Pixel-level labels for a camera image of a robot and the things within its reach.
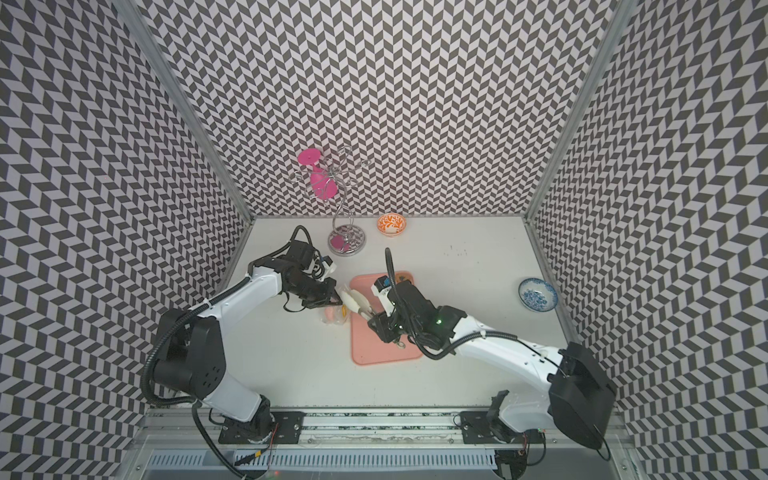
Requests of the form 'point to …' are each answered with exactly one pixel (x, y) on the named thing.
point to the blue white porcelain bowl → (537, 295)
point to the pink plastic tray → (368, 348)
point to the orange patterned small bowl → (391, 224)
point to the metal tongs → (358, 303)
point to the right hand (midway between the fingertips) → (378, 325)
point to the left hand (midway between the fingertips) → (341, 304)
